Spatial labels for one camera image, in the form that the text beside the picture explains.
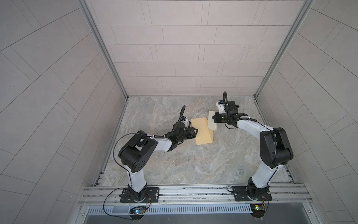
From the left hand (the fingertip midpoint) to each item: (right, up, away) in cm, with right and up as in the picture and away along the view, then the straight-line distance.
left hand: (199, 129), depth 90 cm
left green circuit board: (-31, -34, -26) cm, 53 cm away
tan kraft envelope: (+4, -4, +4) cm, 7 cm away
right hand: (+9, +9, +4) cm, 14 cm away
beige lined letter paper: (+9, +3, +6) cm, 11 cm away
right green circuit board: (+27, -36, -22) cm, 50 cm away
